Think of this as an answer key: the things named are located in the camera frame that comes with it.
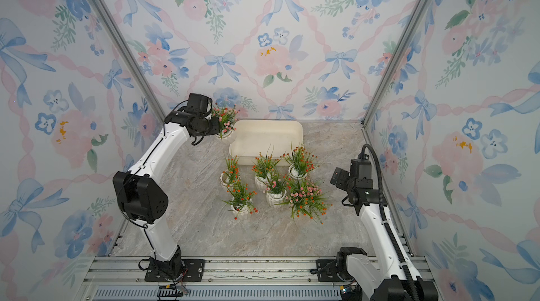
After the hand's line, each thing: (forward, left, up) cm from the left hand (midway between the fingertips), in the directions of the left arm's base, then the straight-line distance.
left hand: (217, 125), depth 88 cm
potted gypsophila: (-15, -20, -9) cm, 26 cm away
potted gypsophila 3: (-28, -11, -13) cm, 33 cm away
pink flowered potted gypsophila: (-4, -6, +9) cm, 12 cm away
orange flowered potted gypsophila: (-16, -5, -15) cm, 23 cm away
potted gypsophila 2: (-11, -35, -10) cm, 38 cm away
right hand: (-15, -53, -6) cm, 56 cm away
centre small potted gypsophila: (-23, -25, -13) cm, 36 cm away
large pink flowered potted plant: (-30, -35, -7) cm, 47 cm away
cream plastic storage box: (+12, -13, -22) cm, 28 cm away
